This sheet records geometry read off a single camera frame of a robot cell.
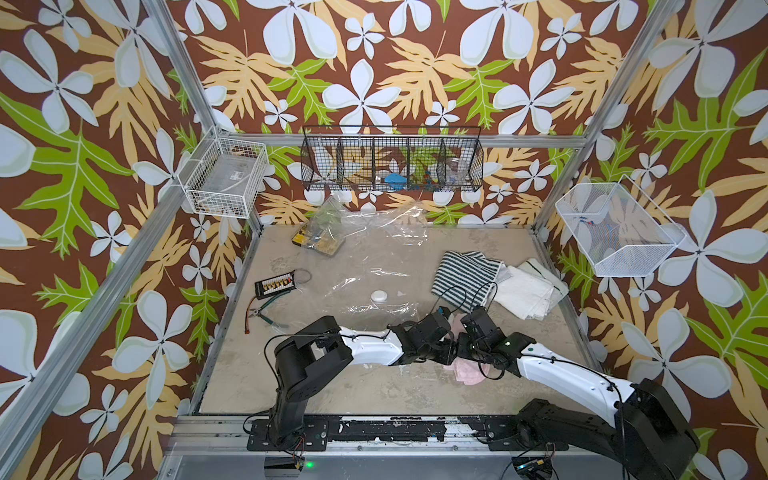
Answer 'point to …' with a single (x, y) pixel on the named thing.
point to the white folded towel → (530, 290)
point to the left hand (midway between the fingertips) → (458, 349)
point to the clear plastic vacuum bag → (373, 280)
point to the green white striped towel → (467, 280)
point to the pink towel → (466, 370)
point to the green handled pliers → (258, 311)
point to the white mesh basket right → (619, 229)
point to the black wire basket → (391, 158)
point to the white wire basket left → (224, 177)
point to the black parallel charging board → (276, 285)
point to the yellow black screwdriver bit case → (321, 239)
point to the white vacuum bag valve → (379, 296)
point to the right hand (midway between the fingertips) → (454, 344)
